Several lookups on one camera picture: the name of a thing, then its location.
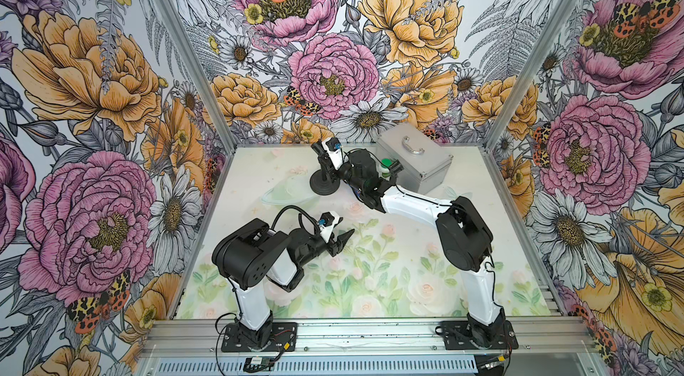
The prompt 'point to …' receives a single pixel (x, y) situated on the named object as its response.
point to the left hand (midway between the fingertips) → (347, 229)
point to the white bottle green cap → (387, 162)
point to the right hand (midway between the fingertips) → (323, 160)
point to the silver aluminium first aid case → (426, 164)
